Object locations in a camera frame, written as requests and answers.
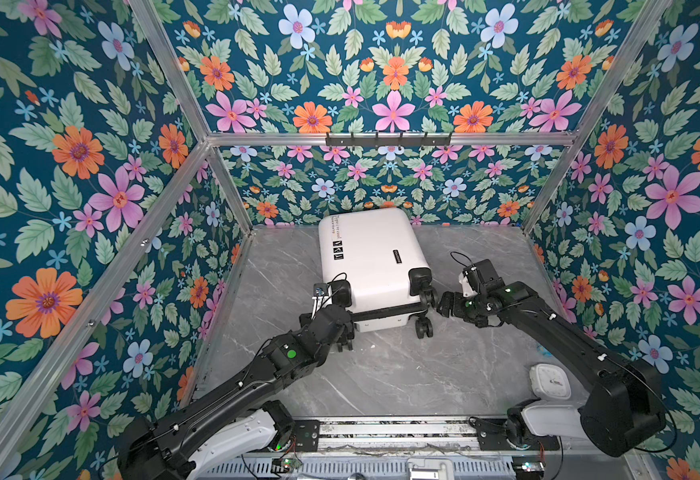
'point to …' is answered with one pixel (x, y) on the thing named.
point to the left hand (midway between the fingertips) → (344, 311)
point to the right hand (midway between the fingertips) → (448, 309)
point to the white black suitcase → (373, 263)
